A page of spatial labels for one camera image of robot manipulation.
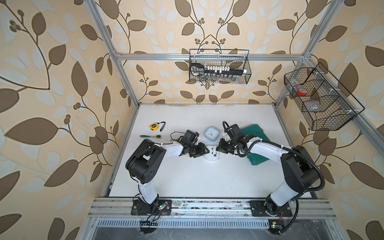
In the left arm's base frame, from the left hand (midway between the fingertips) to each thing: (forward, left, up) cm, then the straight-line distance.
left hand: (205, 150), depth 91 cm
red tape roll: (+20, -52, +30) cm, 63 cm away
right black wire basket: (+13, -59, +31) cm, 68 cm away
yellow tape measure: (+20, +35, -2) cm, 41 cm away
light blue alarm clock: (+13, -4, -1) cm, 14 cm away
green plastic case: (+15, -34, +1) cm, 37 cm away
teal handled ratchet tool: (+12, +32, -3) cm, 34 cm away
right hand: (0, -6, +2) cm, 6 cm away
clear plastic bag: (+9, -51, +32) cm, 61 cm away
